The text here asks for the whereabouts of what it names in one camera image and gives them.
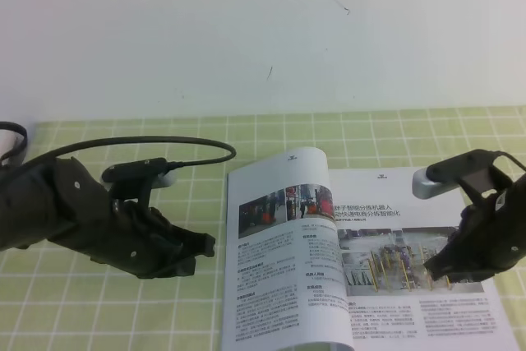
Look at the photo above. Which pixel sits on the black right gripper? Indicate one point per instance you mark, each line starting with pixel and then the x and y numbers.
pixel 493 247

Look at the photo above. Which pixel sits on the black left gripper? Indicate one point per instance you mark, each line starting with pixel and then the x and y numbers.
pixel 116 226

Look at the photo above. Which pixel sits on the robotics magazine book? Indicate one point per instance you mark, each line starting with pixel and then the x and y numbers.
pixel 329 259

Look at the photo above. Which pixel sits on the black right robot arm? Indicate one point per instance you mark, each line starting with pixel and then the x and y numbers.
pixel 473 214

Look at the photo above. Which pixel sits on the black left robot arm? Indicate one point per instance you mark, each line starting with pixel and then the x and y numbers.
pixel 30 209

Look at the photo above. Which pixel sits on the green checkered tablecloth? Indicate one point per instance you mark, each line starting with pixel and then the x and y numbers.
pixel 54 299

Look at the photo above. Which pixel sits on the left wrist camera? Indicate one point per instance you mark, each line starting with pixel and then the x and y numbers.
pixel 156 168

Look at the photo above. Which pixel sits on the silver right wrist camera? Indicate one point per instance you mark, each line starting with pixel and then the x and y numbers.
pixel 471 171

